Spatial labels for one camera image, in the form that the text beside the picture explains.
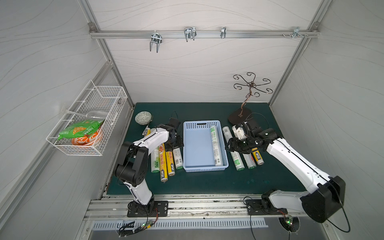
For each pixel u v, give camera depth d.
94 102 0.76
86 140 0.62
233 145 0.69
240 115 1.11
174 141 0.78
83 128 0.55
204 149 0.93
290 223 0.72
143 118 1.10
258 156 0.88
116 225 0.70
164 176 0.81
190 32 0.76
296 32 0.77
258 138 0.55
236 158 0.87
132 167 0.47
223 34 0.78
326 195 0.38
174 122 0.76
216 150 0.90
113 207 0.75
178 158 0.86
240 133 0.73
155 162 0.86
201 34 0.79
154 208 0.72
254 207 0.73
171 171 0.83
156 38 0.78
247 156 0.88
